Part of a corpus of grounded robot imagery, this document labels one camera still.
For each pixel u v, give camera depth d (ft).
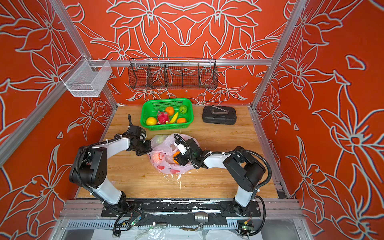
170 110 3.62
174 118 3.50
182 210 2.39
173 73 3.22
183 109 3.62
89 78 3.04
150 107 3.74
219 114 3.50
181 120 3.38
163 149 2.88
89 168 1.54
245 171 1.52
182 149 2.60
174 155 2.85
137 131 2.56
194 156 2.30
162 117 3.38
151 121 3.35
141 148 2.63
